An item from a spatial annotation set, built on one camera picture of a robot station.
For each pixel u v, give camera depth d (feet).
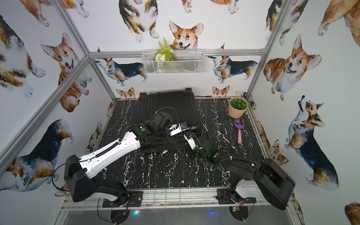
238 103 3.39
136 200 2.40
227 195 2.42
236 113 3.38
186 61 3.04
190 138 2.38
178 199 2.44
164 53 2.70
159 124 1.87
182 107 2.89
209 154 2.10
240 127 3.39
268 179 1.38
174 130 2.14
